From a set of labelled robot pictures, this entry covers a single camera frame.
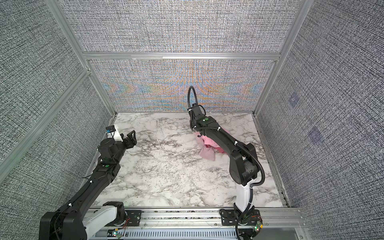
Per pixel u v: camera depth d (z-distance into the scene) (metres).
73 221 0.39
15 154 0.54
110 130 0.66
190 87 0.71
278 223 0.74
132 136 0.76
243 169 0.49
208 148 0.95
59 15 0.72
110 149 0.60
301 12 0.71
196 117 0.68
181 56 0.88
